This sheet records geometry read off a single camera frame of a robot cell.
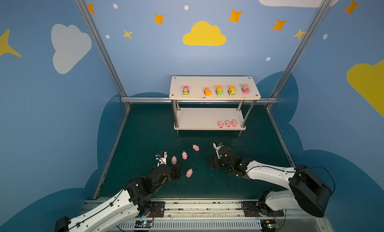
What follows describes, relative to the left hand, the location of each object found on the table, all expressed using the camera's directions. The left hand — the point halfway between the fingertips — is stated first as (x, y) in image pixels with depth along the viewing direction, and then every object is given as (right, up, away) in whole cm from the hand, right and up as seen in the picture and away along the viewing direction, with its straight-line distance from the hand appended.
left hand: (177, 167), depth 78 cm
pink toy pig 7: (+27, +22, +21) cm, 41 cm away
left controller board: (-15, -25, -8) cm, 30 cm away
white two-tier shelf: (+18, +28, +30) cm, 45 cm away
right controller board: (+45, -26, -7) cm, 52 cm away
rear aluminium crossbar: (-33, +42, +44) cm, 69 cm away
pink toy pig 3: (-3, +1, +12) cm, 12 cm away
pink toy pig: (+10, +7, +17) cm, 22 cm away
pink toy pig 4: (+6, -6, +7) cm, 11 cm away
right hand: (+21, +4, +10) cm, 23 cm away
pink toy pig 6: (+32, +23, +23) cm, 46 cm away
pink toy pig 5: (+37, +23, +23) cm, 49 cm away
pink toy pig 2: (+3, +3, +15) cm, 15 cm away
